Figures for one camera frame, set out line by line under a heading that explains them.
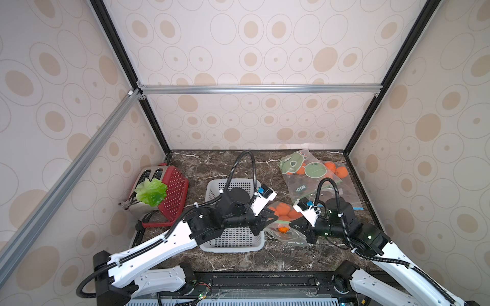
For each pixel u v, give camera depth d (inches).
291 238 24.5
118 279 15.0
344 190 39.0
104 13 27.0
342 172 40.5
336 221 20.3
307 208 23.3
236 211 19.0
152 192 30.7
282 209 33.9
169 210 32.7
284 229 32.7
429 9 26.7
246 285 29.5
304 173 38.3
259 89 37.2
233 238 33.5
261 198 21.2
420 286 16.7
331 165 41.2
